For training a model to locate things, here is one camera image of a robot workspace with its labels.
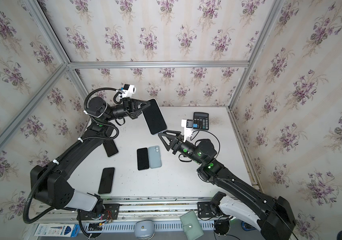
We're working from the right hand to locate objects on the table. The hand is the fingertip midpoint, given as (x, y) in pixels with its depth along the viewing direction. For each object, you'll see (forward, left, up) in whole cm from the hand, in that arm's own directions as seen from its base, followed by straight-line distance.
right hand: (159, 134), depth 60 cm
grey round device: (-29, +7, -28) cm, 41 cm away
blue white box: (-28, +47, -35) cm, 65 cm away
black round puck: (-28, -28, -37) cm, 55 cm away
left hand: (+9, +3, +9) cm, 13 cm away
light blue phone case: (+9, +6, -37) cm, 38 cm away
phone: (+7, +13, -35) cm, 38 cm away
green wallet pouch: (-28, -14, -36) cm, 47 cm away
